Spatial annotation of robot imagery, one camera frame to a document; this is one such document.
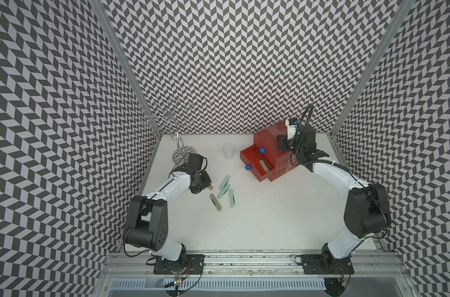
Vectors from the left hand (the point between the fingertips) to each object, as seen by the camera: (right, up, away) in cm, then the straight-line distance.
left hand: (207, 185), depth 90 cm
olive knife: (+1, -2, +6) cm, 6 cm away
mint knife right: (+12, -7, +1) cm, 14 cm away
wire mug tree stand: (-17, +33, -6) cm, 37 cm away
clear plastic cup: (+10, +17, +15) cm, 25 cm away
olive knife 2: (+4, -8, +1) cm, 9 cm away
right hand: (+34, +21, 0) cm, 40 cm away
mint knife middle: (+8, -3, +3) cm, 9 cm away
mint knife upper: (+8, +1, +6) cm, 10 cm away
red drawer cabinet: (+36, +11, -6) cm, 38 cm away
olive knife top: (+29, +9, +4) cm, 30 cm away
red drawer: (+22, +14, +6) cm, 27 cm away
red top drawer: (+30, +23, +1) cm, 37 cm away
